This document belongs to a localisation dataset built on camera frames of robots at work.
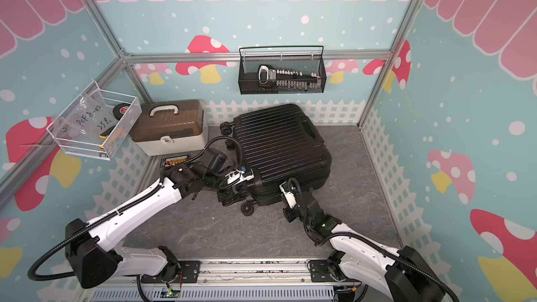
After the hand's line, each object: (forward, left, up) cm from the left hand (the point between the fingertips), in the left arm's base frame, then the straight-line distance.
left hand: (238, 189), depth 77 cm
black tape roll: (+24, +47, +16) cm, 55 cm away
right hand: (+1, -17, -9) cm, 19 cm away
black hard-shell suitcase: (+19, -14, +4) cm, 24 cm away
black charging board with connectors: (+23, +37, -15) cm, 46 cm away
